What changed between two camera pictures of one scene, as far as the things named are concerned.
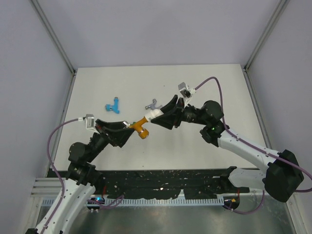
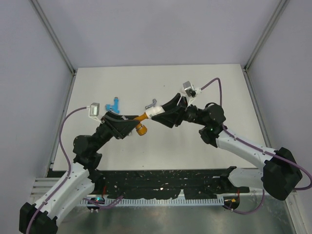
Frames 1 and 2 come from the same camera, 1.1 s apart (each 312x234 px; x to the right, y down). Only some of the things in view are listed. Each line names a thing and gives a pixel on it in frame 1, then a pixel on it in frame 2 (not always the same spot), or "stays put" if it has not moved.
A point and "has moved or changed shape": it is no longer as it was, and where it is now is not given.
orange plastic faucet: [137, 126] has moved or changed shape
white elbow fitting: [153, 113] has moved or changed shape
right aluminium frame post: [268, 29] stays put
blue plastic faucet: [114, 107] stays put
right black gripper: [173, 117] stays put
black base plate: [162, 184] stays put
